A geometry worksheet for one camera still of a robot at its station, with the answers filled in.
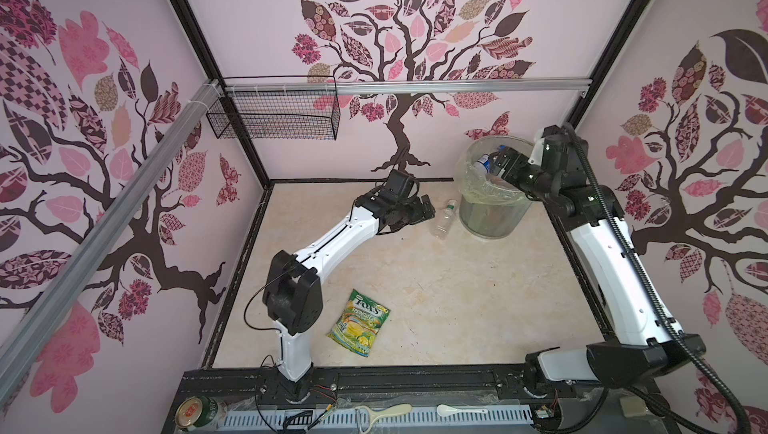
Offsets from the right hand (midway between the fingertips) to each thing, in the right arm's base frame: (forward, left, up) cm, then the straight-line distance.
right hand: (506, 158), depth 69 cm
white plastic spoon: (-46, +15, -37) cm, 61 cm away
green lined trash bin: (+5, -4, -25) cm, 26 cm away
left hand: (-1, +18, -21) cm, 28 cm away
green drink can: (-46, +70, -29) cm, 88 cm away
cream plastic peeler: (-46, +27, -39) cm, 66 cm away
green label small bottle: (+12, +8, -39) cm, 41 cm away
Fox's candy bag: (-26, +38, -37) cm, 59 cm away
